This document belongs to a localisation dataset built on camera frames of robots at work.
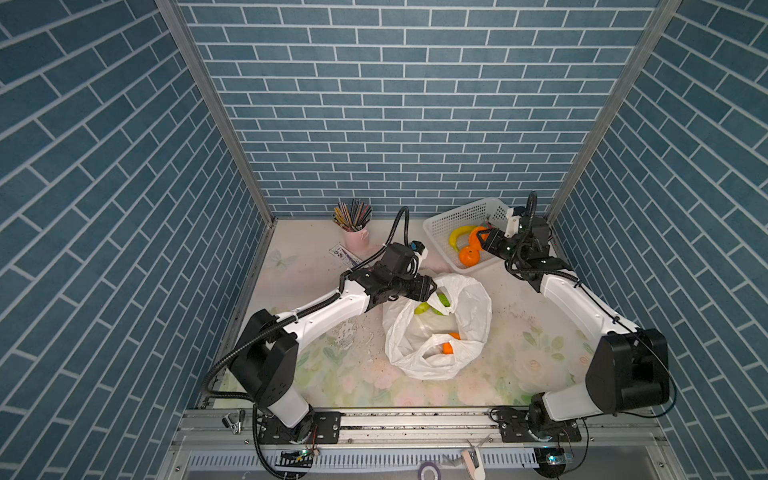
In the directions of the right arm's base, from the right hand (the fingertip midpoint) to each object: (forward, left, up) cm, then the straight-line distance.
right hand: (485, 235), depth 86 cm
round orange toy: (+7, +1, -19) cm, 20 cm away
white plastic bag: (-29, +14, -13) cm, 35 cm away
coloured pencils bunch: (+15, +43, -10) cm, 47 cm away
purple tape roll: (-54, +14, -23) cm, 60 cm away
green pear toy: (-15, +16, -17) cm, 28 cm away
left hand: (-15, +14, -6) cm, 21 cm away
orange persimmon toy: (0, +3, -2) cm, 4 cm away
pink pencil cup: (+7, +41, -16) cm, 44 cm away
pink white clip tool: (-54, +4, -21) cm, 58 cm away
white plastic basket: (+28, -4, -17) cm, 33 cm away
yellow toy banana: (+19, +4, -19) cm, 27 cm away
